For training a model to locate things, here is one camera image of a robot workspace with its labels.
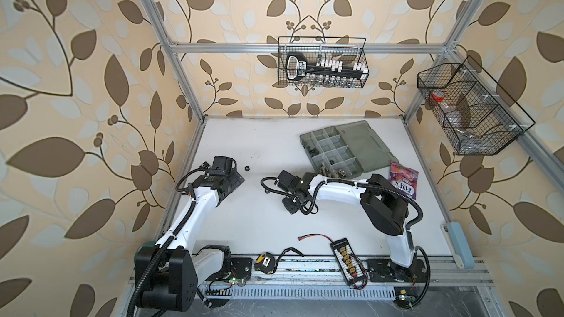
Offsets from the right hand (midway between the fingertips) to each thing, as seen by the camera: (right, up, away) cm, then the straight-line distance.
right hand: (292, 206), depth 89 cm
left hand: (-24, +10, -4) cm, 26 cm away
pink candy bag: (+48, +11, +4) cm, 49 cm away
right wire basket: (+63, +35, -16) cm, 74 cm away
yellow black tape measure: (-9, -14, -15) cm, 23 cm away
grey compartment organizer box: (+32, +24, +19) cm, 44 cm away
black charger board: (+20, -16, -16) cm, 31 cm away
